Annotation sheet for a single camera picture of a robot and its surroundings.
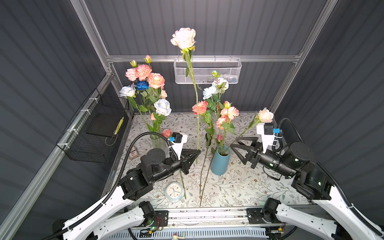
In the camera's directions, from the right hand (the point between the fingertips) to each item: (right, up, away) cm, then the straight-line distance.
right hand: (235, 145), depth 52 cm
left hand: (-12, -3, +6) cm, 14 cm away
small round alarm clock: (-26, -29, +28) cm, 48 cm away
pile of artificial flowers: (-34, +2, +53) cm, 63 cm away
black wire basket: (-65, +2, +20) cm, 68 cm away
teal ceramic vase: (-1, -11, +23) cm, 26 cm away
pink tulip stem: (-37, +5, +32) cm, 49 cm away
